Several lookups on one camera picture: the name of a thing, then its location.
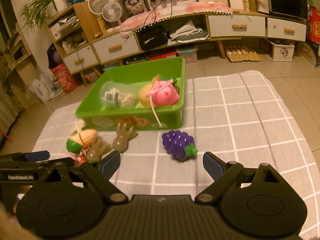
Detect wooden tv cabinet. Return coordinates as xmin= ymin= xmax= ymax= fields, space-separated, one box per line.
xmin=54 ymin=2 xmax=307 ymax=74

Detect white plastic bag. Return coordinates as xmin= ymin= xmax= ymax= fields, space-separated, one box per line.
xmin=28 ymin=72 xmax=55 ymax=104

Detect framed cat picture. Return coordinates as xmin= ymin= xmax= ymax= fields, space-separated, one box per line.
xmin=118 ymin=0 xmax=150 ymax=19

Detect red cardboard box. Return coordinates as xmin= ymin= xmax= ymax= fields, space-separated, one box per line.
xmin=148 ymin=49 xmax=176 ymax=61

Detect translucent brown octopus toy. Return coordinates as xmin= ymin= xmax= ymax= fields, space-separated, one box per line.
xmin=112 ymin=122 xmax=137 ymax=153

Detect white desk fan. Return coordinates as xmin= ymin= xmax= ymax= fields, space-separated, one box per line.
xmin=88 ymin=0 xmax=109 ymax=15
xmin=102 ymin=2 xmax=123 ymax=22

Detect white decorated storage box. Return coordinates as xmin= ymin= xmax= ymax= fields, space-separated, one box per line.
xmin=260 ymin=38 xmax=295 ymax=62

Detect yellow toy corn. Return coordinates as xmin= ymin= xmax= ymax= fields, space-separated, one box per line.
xmin=66 ymin=129 xmax=98 ymax=154

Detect pink pig toy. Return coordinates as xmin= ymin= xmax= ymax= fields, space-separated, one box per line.
xmin=146 ymin=79 xmax=180 ymax=107

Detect potted green plant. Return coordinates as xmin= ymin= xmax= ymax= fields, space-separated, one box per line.
xmin=20 ymin=0 xmax=57 ymax=33

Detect green plastic storage bin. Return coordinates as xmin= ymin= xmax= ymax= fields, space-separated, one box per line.
xmin=75 ymin=57 xmax=185 ymax=131

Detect yellow plastic bowl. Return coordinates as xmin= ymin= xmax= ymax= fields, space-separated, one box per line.
xmin=139 ymin=83 xmax=152 ymax=108

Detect grey checked table cloth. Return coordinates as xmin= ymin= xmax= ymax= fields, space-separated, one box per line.
xmin=32 ymin=69 xmax=320 ymax=240

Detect clear plastic storage box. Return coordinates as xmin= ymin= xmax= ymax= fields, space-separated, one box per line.
xmin=176 ymin=46 xmax=198 ymax=63

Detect black microwave oven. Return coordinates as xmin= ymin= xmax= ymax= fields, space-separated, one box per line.
xmin=268 ymin=0 xmax=308 ymax=20

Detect egg carton tray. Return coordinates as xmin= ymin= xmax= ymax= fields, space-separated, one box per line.
xmin=224 ymin=45 xmax=261 ymax=63

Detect red cylindrical bin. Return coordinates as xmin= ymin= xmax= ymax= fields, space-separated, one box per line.
xmin=51 ymin=63 xmax=77 ymax=94

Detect pink checked cloth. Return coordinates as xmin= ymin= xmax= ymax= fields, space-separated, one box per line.
xmin=119 ymin=2 xmax=233 ymax=37

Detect purple toy grapes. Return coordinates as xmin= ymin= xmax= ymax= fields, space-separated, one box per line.
xmin=162 ymin=130 xmax=197 ymax=161

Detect clear cotton swab jar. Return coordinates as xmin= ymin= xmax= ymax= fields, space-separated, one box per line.
xmin=99 ymin=81 xmax=138 ymax=109

